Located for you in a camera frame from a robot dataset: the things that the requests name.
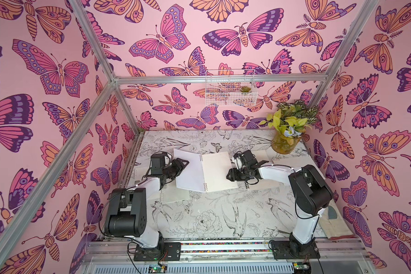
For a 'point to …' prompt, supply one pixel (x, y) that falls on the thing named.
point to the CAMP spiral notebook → (205, 173)
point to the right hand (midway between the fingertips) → (231, 175)
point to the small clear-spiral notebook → (170, 193)
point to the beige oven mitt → (333, 224)
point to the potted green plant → (289, 123)
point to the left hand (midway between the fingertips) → (189, 163)
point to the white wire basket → (233, 87)
